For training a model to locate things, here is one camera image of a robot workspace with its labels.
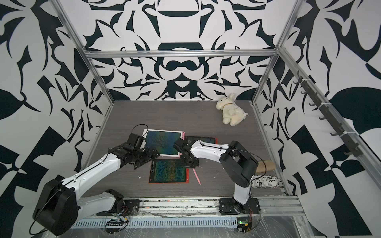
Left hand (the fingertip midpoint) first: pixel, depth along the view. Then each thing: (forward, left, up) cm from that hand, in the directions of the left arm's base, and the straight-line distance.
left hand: (154, 154), depth 85 cm
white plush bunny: (+25, -49, +4) cm, 55 cm away
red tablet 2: (-8, -8, -6) cm, 13 cm away
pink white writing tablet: (+12, -4, -7) cm, 14 cm away
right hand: (-5, -17, -6) cm, 18 cm away
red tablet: (+12, -22, -5) cm, 25 cm away
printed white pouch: (-16, -60, -3) cm, 63 cm away
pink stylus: (-11, -24, -7) cm, 27 cm away
